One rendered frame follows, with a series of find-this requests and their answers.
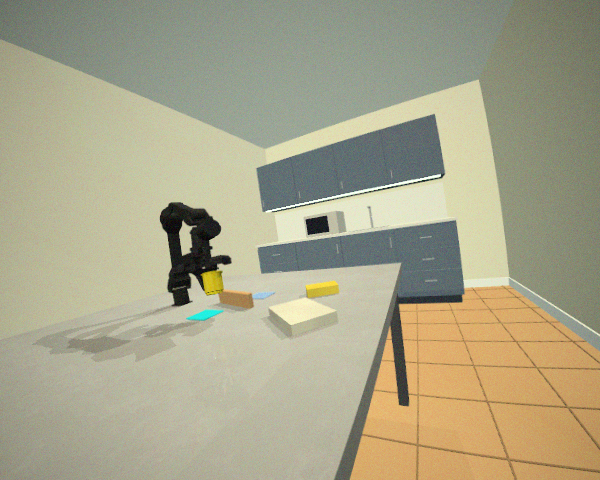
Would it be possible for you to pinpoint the cream flat square block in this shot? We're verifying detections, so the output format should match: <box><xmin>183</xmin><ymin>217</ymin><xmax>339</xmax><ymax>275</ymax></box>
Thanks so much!
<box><xmin>268</xmin><ymin>298</ymin><xmax>338</xmax><ymax>335</ymax></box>

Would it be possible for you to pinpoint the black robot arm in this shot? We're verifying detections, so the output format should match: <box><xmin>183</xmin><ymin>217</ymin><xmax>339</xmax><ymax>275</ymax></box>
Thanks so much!
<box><xmin>160</xmin><ymin>202</ymin><xmax>221</xmax><ymax>306</ymax></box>

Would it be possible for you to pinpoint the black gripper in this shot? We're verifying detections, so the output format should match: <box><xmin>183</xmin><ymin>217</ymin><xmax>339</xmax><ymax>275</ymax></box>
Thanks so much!
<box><xmin>176</xmin><ymin>242</ymin><xmax>232</xmax><ymax>291</ymax></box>

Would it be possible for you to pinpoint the yellow cup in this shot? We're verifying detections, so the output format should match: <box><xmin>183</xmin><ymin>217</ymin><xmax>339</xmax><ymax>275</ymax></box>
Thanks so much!
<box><xmin>201</xmin><ymin>271</ymin><xmax>224</xmax><ymax>296</ymax></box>

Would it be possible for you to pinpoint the yellow rectangular block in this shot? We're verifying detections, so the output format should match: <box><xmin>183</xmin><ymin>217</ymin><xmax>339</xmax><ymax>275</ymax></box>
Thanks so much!
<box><xmin>306</xmin><ymin>281</ymin><xmax>339</xmax><ymax>298</ymax></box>

